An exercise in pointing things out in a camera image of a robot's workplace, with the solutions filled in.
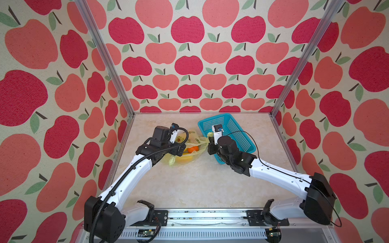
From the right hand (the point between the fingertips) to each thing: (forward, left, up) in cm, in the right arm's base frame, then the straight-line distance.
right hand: (210, 140), depth 78 cm
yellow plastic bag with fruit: (+1, +8, -6) cm, 10 cm away
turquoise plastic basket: (+25, -15, -19) cm, 35 cm away
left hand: (-2, +17, -3) cm, 17 cm away
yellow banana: (0, +14, -20) cm, 25 cm away
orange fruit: (+3, +11, -16) cm, 19 cm away
